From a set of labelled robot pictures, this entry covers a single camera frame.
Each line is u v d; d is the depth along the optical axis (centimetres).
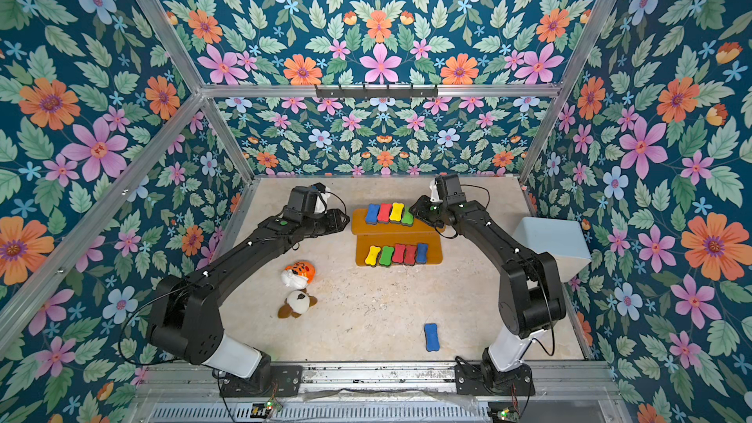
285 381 74
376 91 92
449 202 69
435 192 82
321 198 71
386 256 94
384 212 89
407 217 88
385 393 72
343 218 81
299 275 87
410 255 95
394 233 87
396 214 89
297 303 85
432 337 80
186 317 43
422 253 95
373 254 95
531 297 46
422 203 80
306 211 68
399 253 96
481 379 73
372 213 89
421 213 79
